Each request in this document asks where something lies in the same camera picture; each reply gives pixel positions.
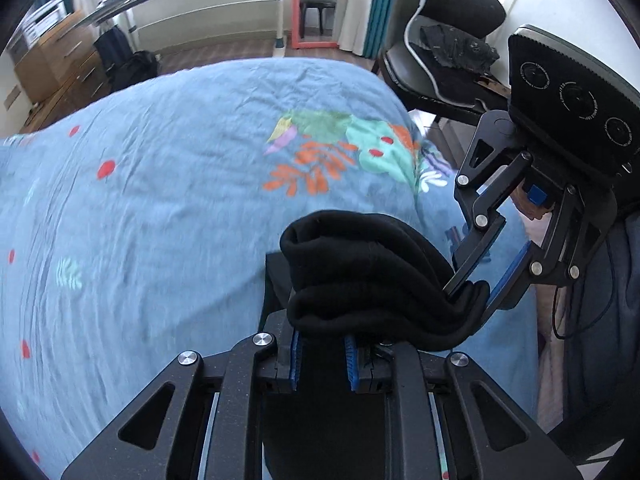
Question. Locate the white printer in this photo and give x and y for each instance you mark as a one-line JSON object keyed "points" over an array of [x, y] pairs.
{"points": [[45, 12]]}

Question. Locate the black backpack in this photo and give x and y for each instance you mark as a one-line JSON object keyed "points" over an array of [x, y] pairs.
{"points": [[137, 70]]}

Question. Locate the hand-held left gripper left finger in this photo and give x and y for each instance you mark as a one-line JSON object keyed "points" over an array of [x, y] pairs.
{"points": [[295, 362]]}

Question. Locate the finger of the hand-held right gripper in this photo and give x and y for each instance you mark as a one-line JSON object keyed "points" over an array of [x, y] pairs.
{"points": [[480, 240], [510, 285]]}

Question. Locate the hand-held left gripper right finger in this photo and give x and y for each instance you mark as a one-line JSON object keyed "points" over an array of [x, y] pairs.
{"points": [[352, 362]]}

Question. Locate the red framed mirror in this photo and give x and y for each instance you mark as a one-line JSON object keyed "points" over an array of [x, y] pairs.
{"points": [[296, 5]]}

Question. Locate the black office chair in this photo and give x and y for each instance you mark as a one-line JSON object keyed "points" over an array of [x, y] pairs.
{"points": [[450, 5]]}

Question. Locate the black pants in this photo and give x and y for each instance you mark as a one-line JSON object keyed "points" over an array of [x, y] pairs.
{"points": [[360, 270]]}

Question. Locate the wooden dresser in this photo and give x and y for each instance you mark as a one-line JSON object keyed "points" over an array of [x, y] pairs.
{"points": [[60, 60]]}

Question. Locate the black tote bag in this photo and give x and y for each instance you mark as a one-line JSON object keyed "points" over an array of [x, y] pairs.
{"points": [[112, 45]]}

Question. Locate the black crumpled cloth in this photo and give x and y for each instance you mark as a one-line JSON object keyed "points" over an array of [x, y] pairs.
{"points": [[460, 47]]}

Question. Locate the dark blue cloth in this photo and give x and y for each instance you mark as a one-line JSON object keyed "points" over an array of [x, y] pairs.
{"points": [[620, 320]]}

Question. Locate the wooden nightstand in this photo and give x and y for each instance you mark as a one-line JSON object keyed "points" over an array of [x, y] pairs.
{"points": [[65, 105]]}

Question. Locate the blue printed bed blanket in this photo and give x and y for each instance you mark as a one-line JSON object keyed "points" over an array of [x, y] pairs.
{"points": [[150, 210]]}

